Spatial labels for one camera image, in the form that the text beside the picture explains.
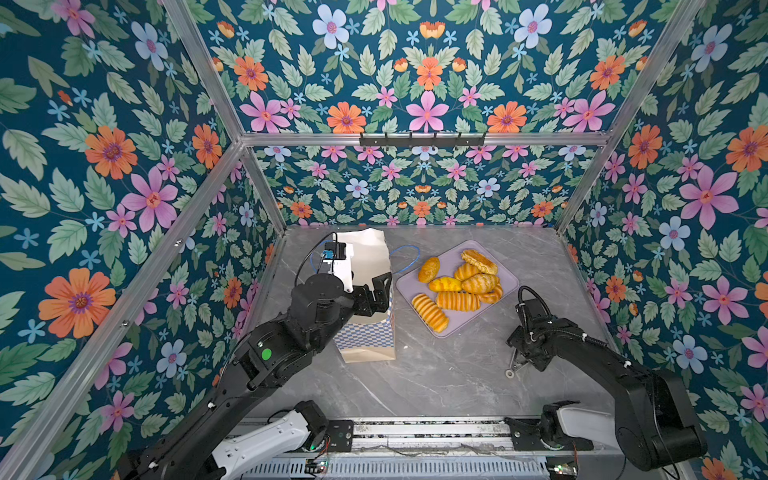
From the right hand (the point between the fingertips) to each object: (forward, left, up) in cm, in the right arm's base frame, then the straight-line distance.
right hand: (518, 348), depth 88 cm
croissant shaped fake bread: (+17, +4, +2) cm, 18 cm away
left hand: (0, +39, +39) cm, 55 cm away
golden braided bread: (+19, +9, +7) cm, 22 cm away
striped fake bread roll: (+25, +13, +6) cm, 29 cm away
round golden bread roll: (+26, +26, +5) cm, 37 cm away
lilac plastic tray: (+9, +17, +1) cm, 19 cm away
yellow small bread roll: (+20, +21, +5) cm, 29 cm away
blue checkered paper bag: (-4, +44, +16) cm, 47 cm away
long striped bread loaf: (+10, +26, +5) cm, 28 cm away
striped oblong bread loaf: (+14, +16, +3) cm, 22 cm away
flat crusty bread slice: (+30, +8, +5) cm, 31 cm away
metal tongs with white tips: (-8, +5, +2) cm, 9 cm away
